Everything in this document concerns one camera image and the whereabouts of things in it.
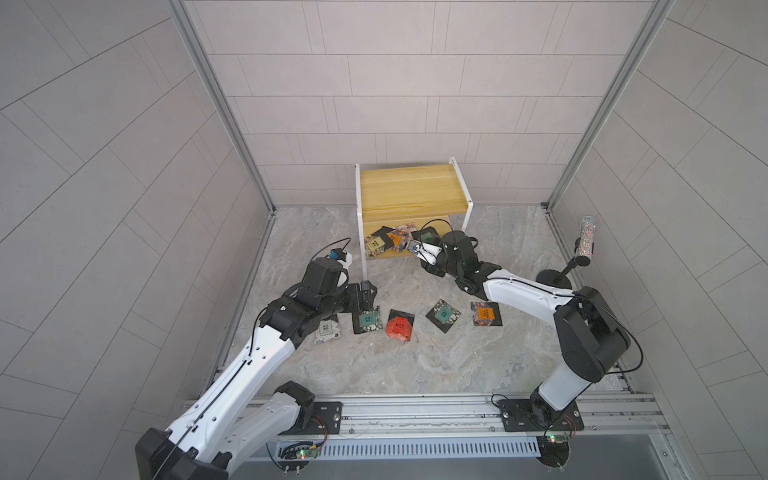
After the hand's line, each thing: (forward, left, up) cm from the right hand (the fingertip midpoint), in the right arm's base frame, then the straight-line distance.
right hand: (426, 243), depth 89 cm
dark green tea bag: (+2, -1, +2) cm, 3 cm away
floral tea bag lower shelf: (+3, +6, +3) cm, 7 cm away
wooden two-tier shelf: (+2, +2, +18) cm, 18 cm away
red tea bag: (-19, +10, -13) cm, 25 cm away
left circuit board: (-49, +34, -11) cm, 60 cm away
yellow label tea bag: (0, +14, +3) cm, 15 cm away
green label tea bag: (-17, -4, -14) cm, 22 cm away
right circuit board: (-51, -25, -17) cm, 59 cm away
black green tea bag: (-18, +18, -12) cm, 28 cm away
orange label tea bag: (-17, -17, -14) cm, 28 cm away
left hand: (-17, +16, +5) cm, 24 cm away
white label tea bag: (-20, +30, -11) cm, 38 cm away
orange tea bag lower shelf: (0, +9, +3) cm, 9 cm away
